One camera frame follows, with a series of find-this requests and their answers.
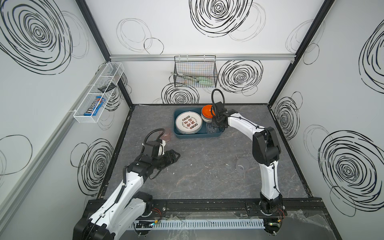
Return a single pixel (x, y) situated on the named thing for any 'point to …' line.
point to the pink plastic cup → (166, 135)
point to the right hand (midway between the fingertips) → (213, 123)
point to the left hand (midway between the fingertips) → (178, 157)
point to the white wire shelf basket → (111, 72)
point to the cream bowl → (206, 120)
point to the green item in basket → (206, 80)
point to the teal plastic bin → (177, 111)
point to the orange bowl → (206, 111)
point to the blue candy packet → (96, 105)
